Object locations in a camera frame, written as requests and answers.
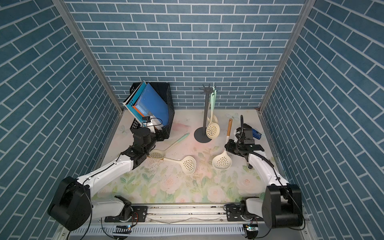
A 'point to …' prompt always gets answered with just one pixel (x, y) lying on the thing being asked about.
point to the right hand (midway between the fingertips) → (227, 145)
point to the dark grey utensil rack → (200, 135)
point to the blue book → (151, 104)
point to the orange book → (138, 111)
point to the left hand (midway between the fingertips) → (166, 126)
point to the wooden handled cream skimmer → (188, 162)
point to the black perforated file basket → (163, 92)
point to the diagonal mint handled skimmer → (158, 154)
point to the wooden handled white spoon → (222, 161)
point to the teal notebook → (132, 99)
